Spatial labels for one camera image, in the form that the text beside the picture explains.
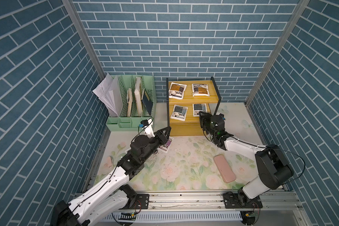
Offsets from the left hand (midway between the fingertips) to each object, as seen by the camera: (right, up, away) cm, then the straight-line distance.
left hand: (174, 129), depth 69 cm
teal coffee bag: (+3, +8, +21) cm, 23 cm away
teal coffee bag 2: (+15, +12, +25) cm, 31 cm away
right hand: (+15, +8, +18) cm, 25 cm away
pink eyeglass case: (+30, -25, +15) cm, 42 cm away
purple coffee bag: (-7, -15, +25) cm, 30 cm away
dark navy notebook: (-22, +17, +39) cm, 48 cm away
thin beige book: (-32, +19, +27) cm, 46 cm away
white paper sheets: (-42, +22, +18) cm, 50 cm away
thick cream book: (-25, +19, +25) cm, 40 cm away
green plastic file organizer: (-37, +1, +31) cm, 49 cm away
